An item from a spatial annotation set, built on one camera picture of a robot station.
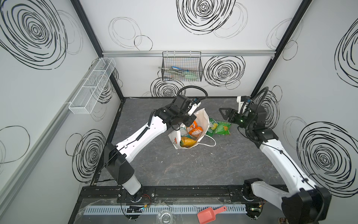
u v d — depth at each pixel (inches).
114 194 29.7
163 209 25.3
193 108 25.9
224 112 27.2
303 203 14.5
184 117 24.5
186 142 31.7
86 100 33.6
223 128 37.6
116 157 16.3
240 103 26.1
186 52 35.0
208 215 26.5
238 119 25.8
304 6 28.2
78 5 27.9
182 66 35.0
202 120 34.2
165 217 27.1
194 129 34.8
